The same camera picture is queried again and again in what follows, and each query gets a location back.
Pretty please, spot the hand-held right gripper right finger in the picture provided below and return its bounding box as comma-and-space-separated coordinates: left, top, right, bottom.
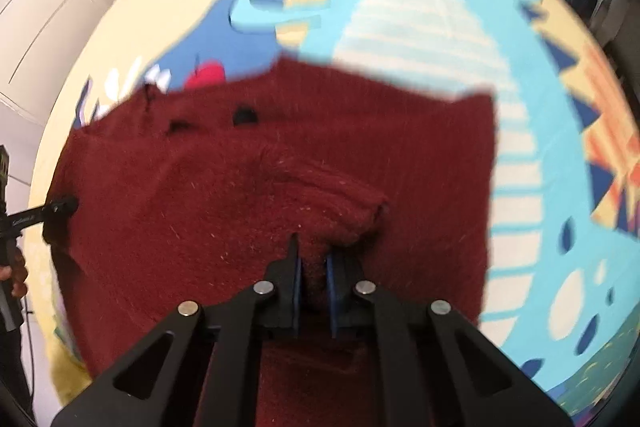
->
326, 249, 573, 427

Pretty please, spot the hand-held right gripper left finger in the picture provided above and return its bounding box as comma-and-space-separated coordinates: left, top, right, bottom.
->
50, 233, 301, 427

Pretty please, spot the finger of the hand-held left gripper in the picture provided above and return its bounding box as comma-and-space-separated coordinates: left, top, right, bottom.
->
0, 198, 80, 238

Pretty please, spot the dark red knitted sweater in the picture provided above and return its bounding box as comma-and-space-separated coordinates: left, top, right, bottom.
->
42, 56, 496, 427

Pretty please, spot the person's left hand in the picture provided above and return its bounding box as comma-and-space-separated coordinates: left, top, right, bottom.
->
0, 251, 28, 299

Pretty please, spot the yellow dinosaur print blanket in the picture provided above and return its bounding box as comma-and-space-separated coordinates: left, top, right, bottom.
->
25, 0, 640, 418

